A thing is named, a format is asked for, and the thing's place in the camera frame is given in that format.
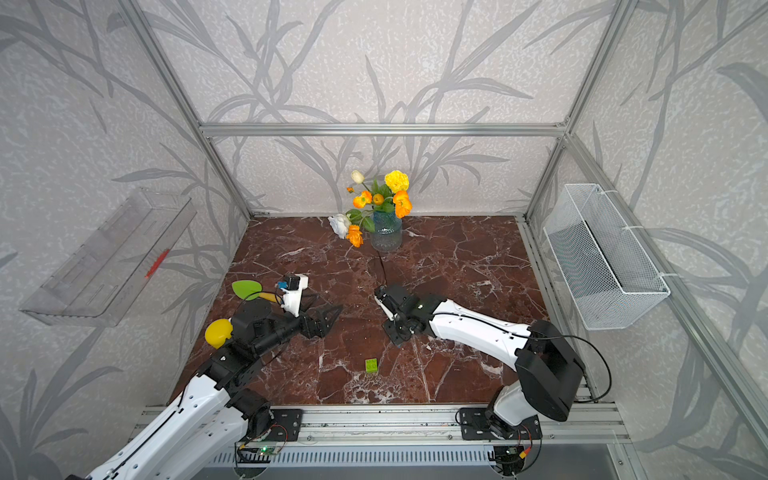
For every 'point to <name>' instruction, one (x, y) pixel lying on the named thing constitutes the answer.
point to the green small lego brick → (371, 365)
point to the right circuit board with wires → (509, 458)
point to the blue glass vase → (388, 229)
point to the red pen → (157, 264)
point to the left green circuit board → (266, 450)
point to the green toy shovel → (243, 288)
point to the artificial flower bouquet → (389, 197)
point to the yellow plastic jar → (217, 331)
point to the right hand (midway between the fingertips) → (392, 325)
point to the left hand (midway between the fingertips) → (331, 304)
